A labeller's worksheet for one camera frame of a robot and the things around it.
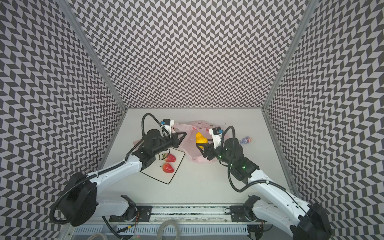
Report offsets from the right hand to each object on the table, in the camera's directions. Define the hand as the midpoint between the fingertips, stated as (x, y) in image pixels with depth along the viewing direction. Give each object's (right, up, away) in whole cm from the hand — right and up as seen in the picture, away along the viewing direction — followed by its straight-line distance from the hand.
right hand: (200, 148), depth 72 cm
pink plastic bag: (-5, +9, +16) cm, 19 cm away
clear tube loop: (-15, -35, -2) cm, 38 cm away
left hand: (-7, +6, +5) cm, 10 cm away
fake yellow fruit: (0, +5, -3) cm, 5 cm away
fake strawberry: (-18, -10, +18) cm, 28 cm away
